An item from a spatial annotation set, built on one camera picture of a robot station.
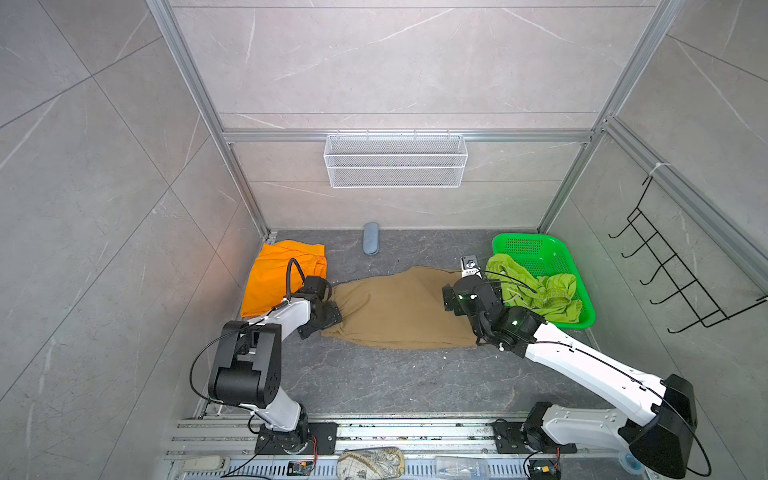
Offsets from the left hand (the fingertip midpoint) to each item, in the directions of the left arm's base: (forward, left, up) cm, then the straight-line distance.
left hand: (325, 316), depth 94 cm
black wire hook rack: (-14, -86, +32) cm, 93 cm away
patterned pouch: (-40, -15, +3) cm, 43 cm away
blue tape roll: (-43, -56, +32) cm, 78 cm away
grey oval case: (+33, -15, +1) cm, 36 cm away
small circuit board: (-40, +2, -2) cm, 40 cm away
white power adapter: (-38, +23, +2) cm, 45 cm away
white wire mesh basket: (+44, -25, +29) cm, 58 cm away
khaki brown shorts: (+3, -24, -3) cm, 25 cm away
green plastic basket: (+21, -80, +3) cm, 82 cm away
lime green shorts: (+1, -71, +7) cm, 72 cm away
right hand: (-2, -41, +21) cm, 46 cm away
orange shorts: (+13, +21, +1) cm, 24 cm away
